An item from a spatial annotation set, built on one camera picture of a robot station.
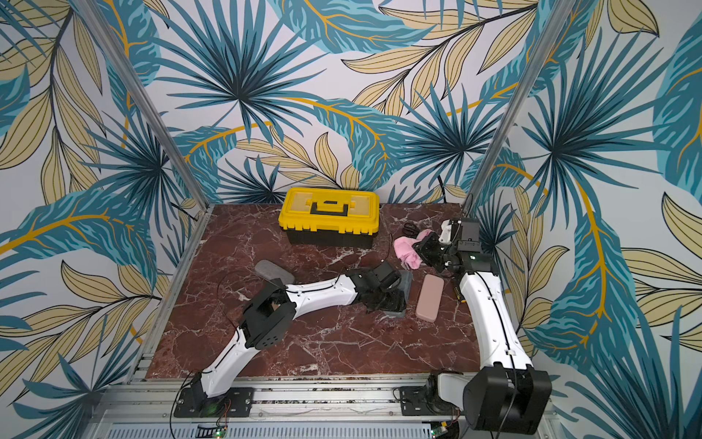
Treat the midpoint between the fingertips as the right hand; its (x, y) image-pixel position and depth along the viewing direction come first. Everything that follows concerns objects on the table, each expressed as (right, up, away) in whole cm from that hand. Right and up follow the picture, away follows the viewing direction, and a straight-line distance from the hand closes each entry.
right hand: (415, 244), depth 79 cm
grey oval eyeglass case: (-46, -10, +16) cm, 49 cm away
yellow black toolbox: (-27, +9, +17) cm, 33 cm away
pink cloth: (-2, -2, 0) cm, 3 cm away
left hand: (-3, -21, +9) cm, 24 cm away
